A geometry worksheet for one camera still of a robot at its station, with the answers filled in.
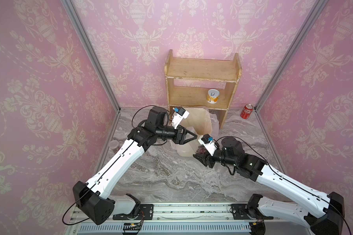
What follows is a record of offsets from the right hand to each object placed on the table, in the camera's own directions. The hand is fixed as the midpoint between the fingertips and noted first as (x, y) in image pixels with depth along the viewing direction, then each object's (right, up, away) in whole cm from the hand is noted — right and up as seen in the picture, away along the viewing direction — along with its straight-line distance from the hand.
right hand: (198, 150), depth 71 cm
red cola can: (+41, +22, +38) cm, 60 cm away
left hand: (-3, +7, -6) cm, 10 cm away
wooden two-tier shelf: (+7, +42, +34) cm, 55 cm away
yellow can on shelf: (+12, +30, +21) cm, 39 cm away
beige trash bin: (+2, +14, +17) cm, 22 cm away
